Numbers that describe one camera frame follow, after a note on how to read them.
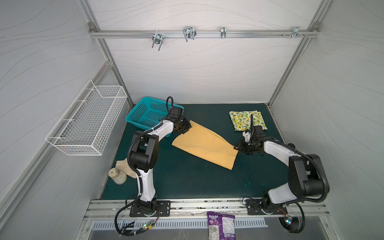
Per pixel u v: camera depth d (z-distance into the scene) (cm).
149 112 115
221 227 66
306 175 45
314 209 75
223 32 78
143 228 67
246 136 88
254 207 73
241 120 108
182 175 84
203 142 96
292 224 72
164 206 74
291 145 86
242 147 82
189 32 77
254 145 68
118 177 77
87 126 69
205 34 80
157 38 79
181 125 84
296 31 77
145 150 52
